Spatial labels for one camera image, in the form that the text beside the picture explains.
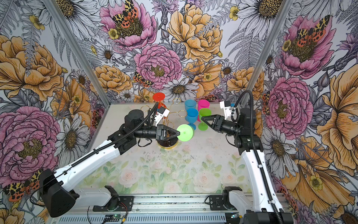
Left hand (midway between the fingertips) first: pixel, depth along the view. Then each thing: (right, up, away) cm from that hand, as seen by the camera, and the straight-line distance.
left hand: (178, 138), depth 62 cm
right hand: (+11, +6, +4) cm, 13 cm away
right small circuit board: (+29, -40, +9) cm, 50 cm away
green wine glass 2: (+16, +12, +32) cm, 38 cm away
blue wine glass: (+8, +10, +31) cm, 34 cm away
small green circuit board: (-34, -42, +9) cm, 54 cm away
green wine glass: (+3, +3, 0) cm, 4 cm away
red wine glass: (-12, +21, +22) cm, 33 cm away
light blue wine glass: (+7, +19, +39) cm, 44 cm away
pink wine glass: (+15, +18, +37) cm, 44 cm away
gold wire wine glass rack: (-7, -9, +34) cm, 36 cm away
